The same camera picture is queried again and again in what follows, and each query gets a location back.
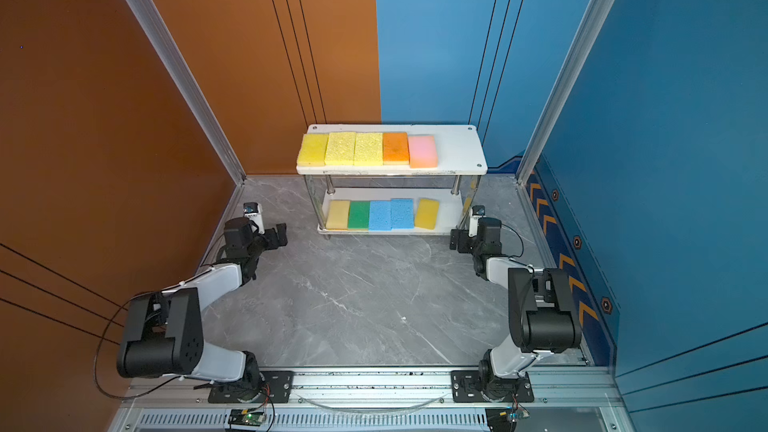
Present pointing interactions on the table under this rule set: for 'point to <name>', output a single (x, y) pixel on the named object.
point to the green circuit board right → (504, 419)
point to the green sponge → (358, 217)
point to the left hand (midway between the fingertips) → (270, 223)
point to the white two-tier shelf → (461, 164)
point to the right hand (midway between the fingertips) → (465, 231)
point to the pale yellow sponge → (338, 215)
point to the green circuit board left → (244, 417)
